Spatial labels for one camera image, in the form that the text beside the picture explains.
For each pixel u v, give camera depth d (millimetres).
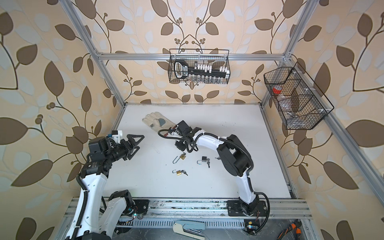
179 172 865
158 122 1083
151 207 755
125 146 649
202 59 912
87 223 407
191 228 670
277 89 879
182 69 845
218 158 913
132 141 662
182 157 915
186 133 731
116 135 696
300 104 735
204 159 910
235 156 518
